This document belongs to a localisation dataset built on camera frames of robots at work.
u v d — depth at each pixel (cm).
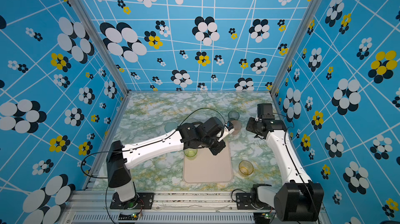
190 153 88
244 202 73
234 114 98
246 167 83
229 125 63
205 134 54
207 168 82
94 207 74
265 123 55
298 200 38
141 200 73
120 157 48
